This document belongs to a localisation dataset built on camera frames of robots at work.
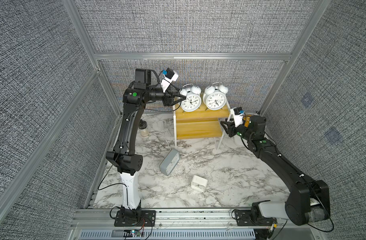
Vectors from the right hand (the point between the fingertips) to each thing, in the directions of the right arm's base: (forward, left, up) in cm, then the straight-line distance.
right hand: (225, 116), depth 79 cm
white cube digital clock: (-29, +14, -20) cm, 38 cm away
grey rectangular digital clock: (-17, +30, -19) cm, 39 cm away
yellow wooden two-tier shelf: (+1, +11, -7) cm, 13 cm away
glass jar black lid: (+8, +49, -18) cm, 53 cm away
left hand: (+1, +21, +16) cm, 26 cm away
